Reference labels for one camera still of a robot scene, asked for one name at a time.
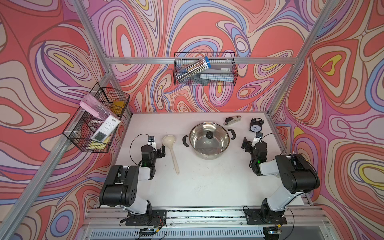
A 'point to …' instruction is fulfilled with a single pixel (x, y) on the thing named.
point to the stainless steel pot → (186, 142)
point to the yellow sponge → (117, 107)
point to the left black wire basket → (94, 125)
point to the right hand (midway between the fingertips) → (252, 141)
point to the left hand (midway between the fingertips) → (156, 144)
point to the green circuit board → (146, 232)
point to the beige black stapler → (230, 120)
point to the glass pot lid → (209, 138)
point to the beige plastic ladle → (169, 140)
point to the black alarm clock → (255, 125)
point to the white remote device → (106, 128)
